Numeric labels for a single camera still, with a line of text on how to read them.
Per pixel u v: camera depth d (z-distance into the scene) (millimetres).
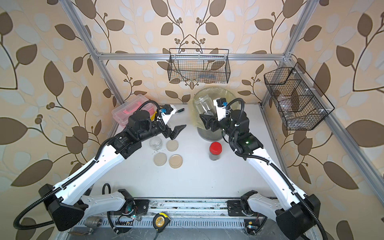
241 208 664
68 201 394
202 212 737
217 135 963
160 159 924
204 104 697
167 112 547
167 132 589
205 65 966
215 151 817
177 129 589
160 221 681
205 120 620
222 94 920
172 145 971
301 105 730
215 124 618
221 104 569
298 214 364
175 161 915
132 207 680
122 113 1001
